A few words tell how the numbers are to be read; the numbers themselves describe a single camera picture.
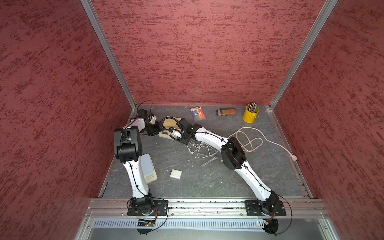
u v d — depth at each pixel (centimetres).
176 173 85
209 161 84
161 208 74
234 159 63
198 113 114
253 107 97
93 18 74
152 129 94
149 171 85
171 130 90
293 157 95
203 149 95
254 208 74
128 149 57
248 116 104
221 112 113
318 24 77
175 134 90
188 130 79
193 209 75
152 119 98
